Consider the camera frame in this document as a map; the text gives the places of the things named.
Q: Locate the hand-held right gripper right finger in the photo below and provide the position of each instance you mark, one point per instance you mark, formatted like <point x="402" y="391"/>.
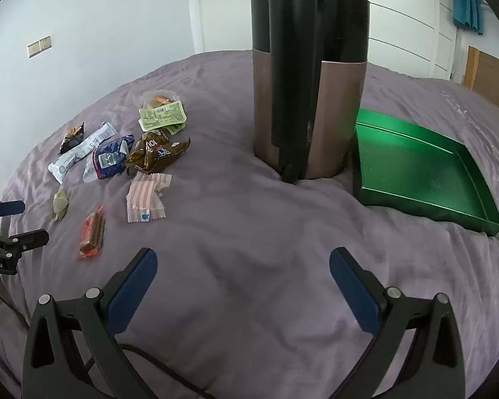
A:
<point x="353" y="286"/>

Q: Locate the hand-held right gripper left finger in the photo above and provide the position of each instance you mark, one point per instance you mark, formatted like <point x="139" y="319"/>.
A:
<point x="133" y="286"/>

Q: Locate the white door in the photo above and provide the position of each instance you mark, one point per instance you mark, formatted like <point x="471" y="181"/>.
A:
<point x="224" y="8"/>

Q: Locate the clear bag with orange snacks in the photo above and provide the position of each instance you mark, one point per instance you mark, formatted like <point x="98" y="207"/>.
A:
<point x="158" y="97"/>

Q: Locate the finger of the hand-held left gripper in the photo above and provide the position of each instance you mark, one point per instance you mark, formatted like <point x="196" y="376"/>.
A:
<point x="10" y="207"/>
<point x="32" y="237"/>

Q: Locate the small olive candy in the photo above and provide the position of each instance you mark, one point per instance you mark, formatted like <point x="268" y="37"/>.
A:
<point x="60" y="205"/>

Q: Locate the pink striped snack packet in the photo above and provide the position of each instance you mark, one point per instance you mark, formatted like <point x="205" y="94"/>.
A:
<point x="161" y="180"/>
<point x="143" y="203"/>

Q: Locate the blue curtain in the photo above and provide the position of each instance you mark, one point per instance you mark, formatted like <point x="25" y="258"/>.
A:
<point x="468" y="2"/>

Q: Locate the wooden board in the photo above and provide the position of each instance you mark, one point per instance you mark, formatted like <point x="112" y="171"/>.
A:
<point x="492" y="77"/>

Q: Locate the orange brown snack packet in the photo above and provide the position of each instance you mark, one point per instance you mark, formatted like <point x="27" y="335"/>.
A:
<point x="91" y="232"/>

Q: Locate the wall light switch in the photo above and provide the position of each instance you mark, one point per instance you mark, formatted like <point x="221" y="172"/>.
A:
<point x="39" y="46"/>

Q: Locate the long white snack packet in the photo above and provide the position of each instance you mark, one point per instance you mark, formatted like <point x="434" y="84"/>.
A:
<point x="77" y="153"/>

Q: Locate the purple bedsheet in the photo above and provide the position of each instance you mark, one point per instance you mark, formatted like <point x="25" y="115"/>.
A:
<point x="241" y="266"/>

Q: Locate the blue white snack packet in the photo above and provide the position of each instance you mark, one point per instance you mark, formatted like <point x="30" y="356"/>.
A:
<point x="108" y="158"/>

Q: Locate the rose gold black pedal bin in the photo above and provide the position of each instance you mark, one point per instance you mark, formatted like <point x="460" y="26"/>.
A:
<point x="341" y="112"/>

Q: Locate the white wardrobe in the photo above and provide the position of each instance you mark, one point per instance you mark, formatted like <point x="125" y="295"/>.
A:
<point x="399" y="20"/>

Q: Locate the green label snack packet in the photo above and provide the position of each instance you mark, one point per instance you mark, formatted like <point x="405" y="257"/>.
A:
<point x="162" y="115"/>

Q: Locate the small black gold snack packet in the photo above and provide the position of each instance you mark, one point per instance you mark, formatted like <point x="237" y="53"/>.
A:
<point x="71" y="138"/>

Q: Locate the green tray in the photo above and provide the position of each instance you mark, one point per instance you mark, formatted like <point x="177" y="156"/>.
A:
<point x="420" y="166"/>

